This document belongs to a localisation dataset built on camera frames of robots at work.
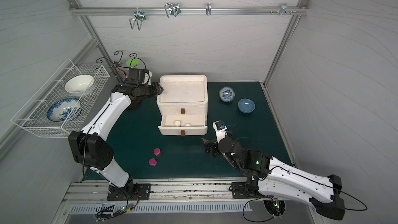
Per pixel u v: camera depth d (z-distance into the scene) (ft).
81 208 2.30
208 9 2.39
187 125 2.80
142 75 2.22
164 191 2.46
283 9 2.51
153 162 2.65
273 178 1.49
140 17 2.57
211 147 1.98
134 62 2.83
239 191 2.41
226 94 3.64
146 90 2.31
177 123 2.82
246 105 3.44
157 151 2.76
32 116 1.87
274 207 2.34
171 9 2.51
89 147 1.44
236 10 5.49
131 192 2.22
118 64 2.90
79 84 2.40
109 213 2.25
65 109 2.13
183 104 2.57
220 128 1.91
